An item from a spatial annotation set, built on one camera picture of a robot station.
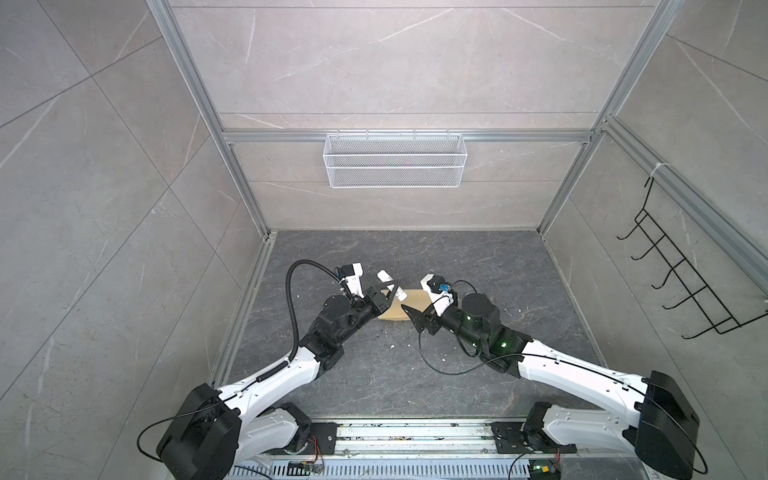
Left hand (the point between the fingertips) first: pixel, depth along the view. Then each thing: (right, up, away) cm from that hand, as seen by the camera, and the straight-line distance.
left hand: (399, 279), depth 72 cm
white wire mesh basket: (0, +38, +28) cm, 48 cm away
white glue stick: (-4, +1, +1) cm, 4 cm away
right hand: (+4, -3, +2) cm, 6 cm away
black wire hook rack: (+64, -7, -14) cm, 66 cm away
